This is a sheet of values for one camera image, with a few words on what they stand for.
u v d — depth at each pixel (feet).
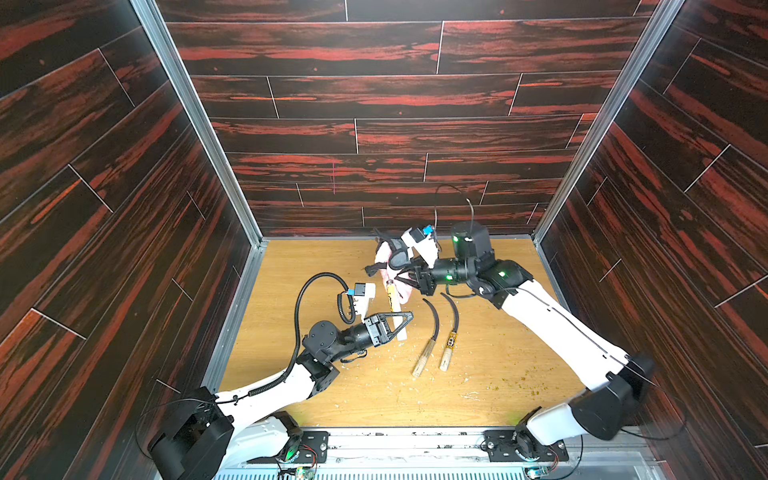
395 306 2.12
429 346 2.98
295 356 1.98
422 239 1.94
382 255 2.13
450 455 2.41
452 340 2.98
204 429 1.34
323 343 1.82
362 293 2.12
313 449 2.40
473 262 1.77
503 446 2.40
